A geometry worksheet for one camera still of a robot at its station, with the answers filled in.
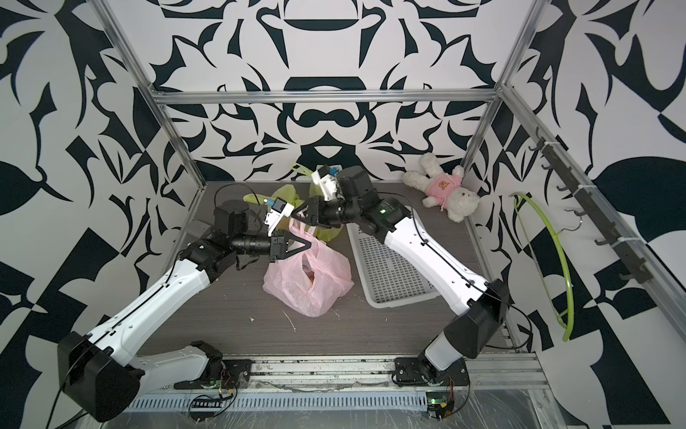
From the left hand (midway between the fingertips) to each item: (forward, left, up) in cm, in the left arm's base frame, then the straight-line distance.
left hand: (308, 241), depth 68 cm
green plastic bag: (+27, +10, -12) cm, 31 cm away
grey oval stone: (+27, +48, -29) cm, 62 cm away
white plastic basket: (+2, -23, -28) cm, 36 cm away
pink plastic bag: (-8, 0, -7) cm, 10 cm away
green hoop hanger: (-5, -58, +7) cm, 59 cm away
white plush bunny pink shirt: (+36, -51, -20) cm, 65 cm away
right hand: (+5, +3, +6) cm, 8 cm away
